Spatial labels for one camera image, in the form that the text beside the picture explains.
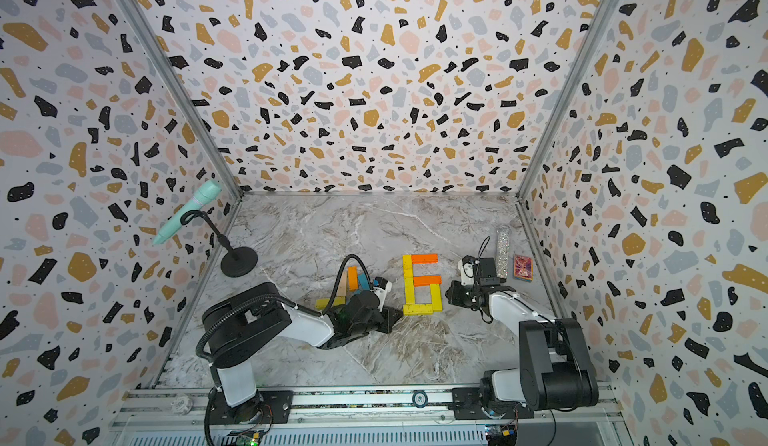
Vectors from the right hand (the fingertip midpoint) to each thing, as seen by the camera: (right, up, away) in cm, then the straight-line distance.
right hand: (454, 292), depth 92 cm
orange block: (-9, +9, +11) cm, 17 cm away
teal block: (-27, +5, -10) cm, 29 cm away
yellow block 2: (-14, 0, +3) cm, 14 cm away
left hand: (-13, -6, -5) cm, 15 cm away
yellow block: (-14, +6, +7) cm, 17 cm away
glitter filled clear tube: (+18, +12, +11) cm, 24 cm away
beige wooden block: (-35, 0, +3) cm, 35 cm away
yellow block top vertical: (-11, -5, -2) cm, 12 cm away
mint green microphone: (-66, +29, -16) cm, 74 cm away
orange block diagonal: (-8, +3, +4) cm, 10 cm away
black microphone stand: (-71, +9, +8) cm, 72 cm away
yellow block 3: (-6, -2, +1) cm, 6 cm away
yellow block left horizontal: (-34, +3, -24) cm, 42 cm away
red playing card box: (+24, +6, +8) cm, 26 cm away
